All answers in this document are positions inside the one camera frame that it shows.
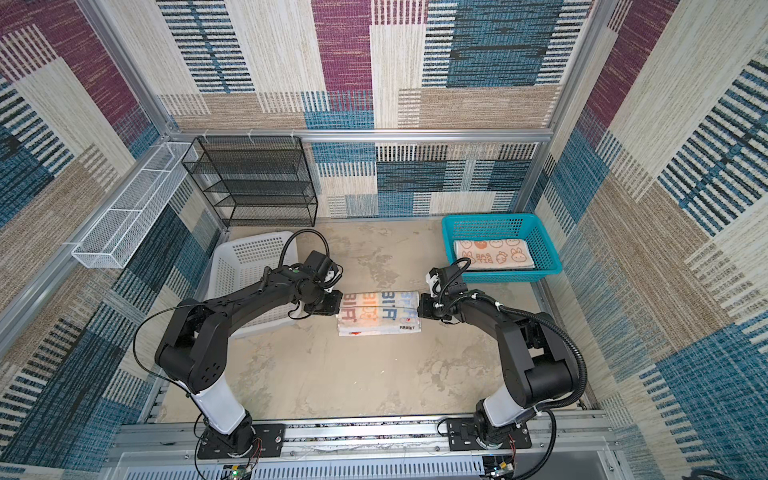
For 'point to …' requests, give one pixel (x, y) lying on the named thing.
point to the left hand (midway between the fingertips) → (340, 306)
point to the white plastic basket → (241, 262)
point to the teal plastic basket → (528, 226)
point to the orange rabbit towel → (378, 312)
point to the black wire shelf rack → (255, 181)
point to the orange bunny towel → (494, 254)
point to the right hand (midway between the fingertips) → (420, 312)
